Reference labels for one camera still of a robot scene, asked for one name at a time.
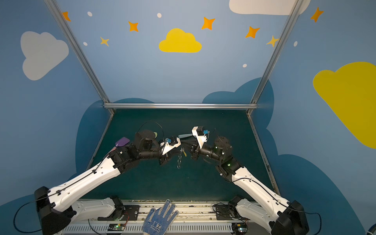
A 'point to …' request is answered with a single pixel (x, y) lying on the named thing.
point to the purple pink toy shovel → (123, 141)
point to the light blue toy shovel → (184, 135)
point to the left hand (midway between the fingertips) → (180, 150)
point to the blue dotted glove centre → (158, 221)
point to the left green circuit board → (115, 227)
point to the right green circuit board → (240, 228)
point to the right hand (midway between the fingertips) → (183, 140)
